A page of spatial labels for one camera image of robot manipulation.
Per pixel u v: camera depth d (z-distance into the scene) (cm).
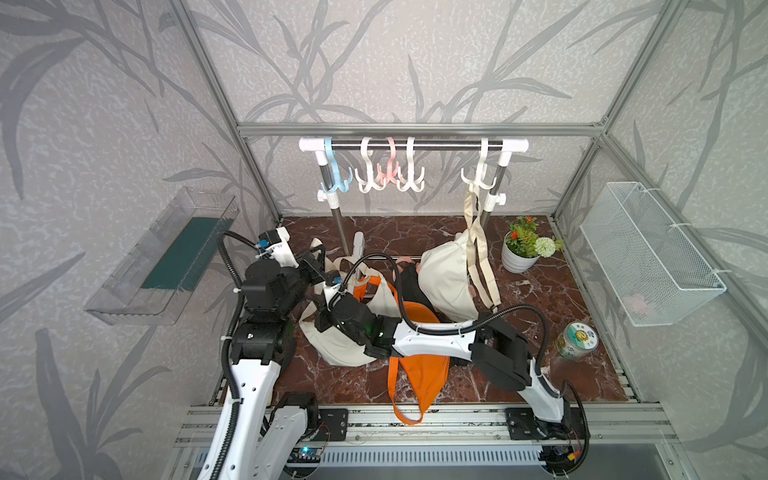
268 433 56
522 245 94
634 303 72
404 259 102
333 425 74
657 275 60
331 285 67
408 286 89
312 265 59
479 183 68
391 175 67
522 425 73
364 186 68
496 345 55
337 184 68
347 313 59
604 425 77
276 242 58
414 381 79
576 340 80
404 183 68
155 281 63
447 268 81
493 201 71
